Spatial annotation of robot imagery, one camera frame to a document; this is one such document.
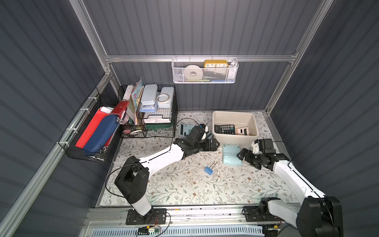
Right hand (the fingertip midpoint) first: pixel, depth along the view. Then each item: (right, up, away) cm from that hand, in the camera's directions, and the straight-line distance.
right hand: (246, 161), depth 85 cm
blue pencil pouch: (-74, +15, -19) cm, 78 cm away
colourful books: (-71, +31, +9) cm, 78 cm away
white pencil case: (-60, +41, +11) cm, 74 cm away
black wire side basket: (-84, +21, -18) cm, 88 cm away
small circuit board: (-54, -30, -15) cm, 63 cm away
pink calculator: (+4, +17, +16) cm, 24 cm away
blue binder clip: (-22, -6, +4) cm, 23 cm away
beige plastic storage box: (+2, +26, +20) cm, 33 cm away
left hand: (-19, +10, -4) cm, 21 cm away
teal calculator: (-19, +14, +17) cm, 29 cm away
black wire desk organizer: (-57, +30, +7) cm, 65 cm away
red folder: (-70, +29, -9) cm, 76 cm away
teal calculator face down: (-8, +2, +7) cm, 11 cm away
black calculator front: (-9, +19, +17) cm, 27 cm away
